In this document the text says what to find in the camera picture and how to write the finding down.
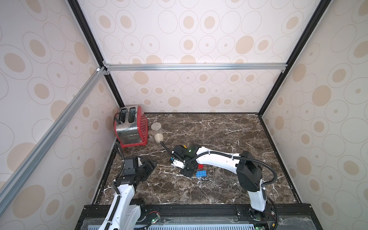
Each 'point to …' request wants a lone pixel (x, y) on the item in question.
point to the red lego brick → (200, 166)
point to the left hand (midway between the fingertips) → (158, 163)
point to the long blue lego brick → (201, 173)
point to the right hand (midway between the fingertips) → (191, 169)
